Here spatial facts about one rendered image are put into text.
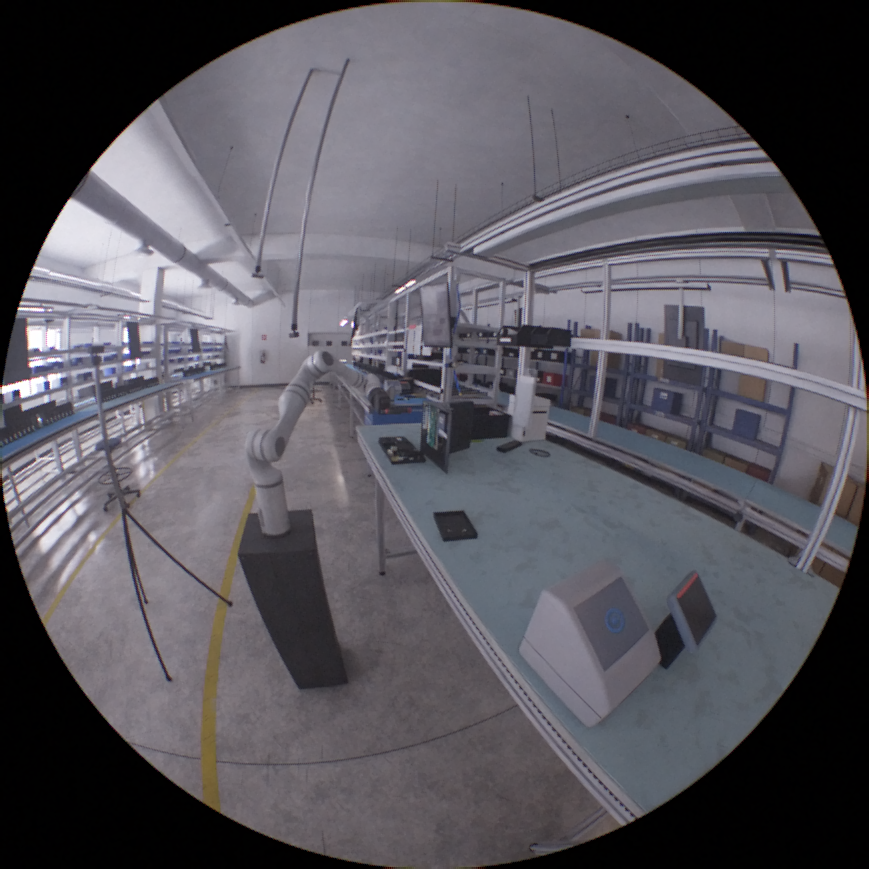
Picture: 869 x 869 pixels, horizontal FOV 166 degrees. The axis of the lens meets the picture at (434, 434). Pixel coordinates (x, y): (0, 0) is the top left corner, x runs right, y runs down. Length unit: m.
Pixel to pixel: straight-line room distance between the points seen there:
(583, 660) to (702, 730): 0.27
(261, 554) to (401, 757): 0.99
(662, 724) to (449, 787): 1.02
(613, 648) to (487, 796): 1.11
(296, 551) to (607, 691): 0.81
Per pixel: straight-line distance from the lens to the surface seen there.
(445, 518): 0.75
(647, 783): 0.48
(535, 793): 1.47
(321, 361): 1.11
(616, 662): 0.40
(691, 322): 2.40
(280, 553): 0.92
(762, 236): 1.21
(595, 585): 0.41
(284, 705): 1.58
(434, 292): 2.38
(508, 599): 0.56
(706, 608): 0.56
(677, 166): 0.85
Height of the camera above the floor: 1.40
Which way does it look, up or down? 16 degrees down
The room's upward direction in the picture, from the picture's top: 3 degrees clockwise
